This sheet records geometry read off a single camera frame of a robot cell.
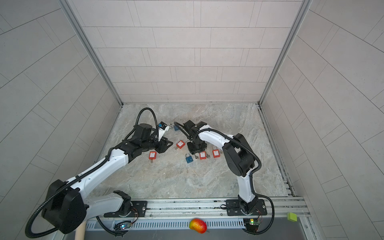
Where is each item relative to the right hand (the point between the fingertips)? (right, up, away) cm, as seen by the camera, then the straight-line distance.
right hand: (193, 152), depth 88 cm
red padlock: (-24, -1, -2) cm, 24 cm away
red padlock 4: (+14, -1, 0) cm, 14 cm away
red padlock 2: (-8, +4, +4) cm, 10 cm away
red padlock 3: (+6, -1, 0) cm, 6 cm away
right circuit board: (+28, -28, -20) cm, 44 cm away
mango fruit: (+3, -25, -24) cm, 35 cm away
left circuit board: (-30, -25, -24) cm, 46 cm away
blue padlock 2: (-12, +14, +10) cm, 21 cm away
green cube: (+46, -23, -22) cm, 56 cm away
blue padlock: (-3, -3, -1) cm, 4 cm away
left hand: (-11, +9, -8) cm, 16 cm away
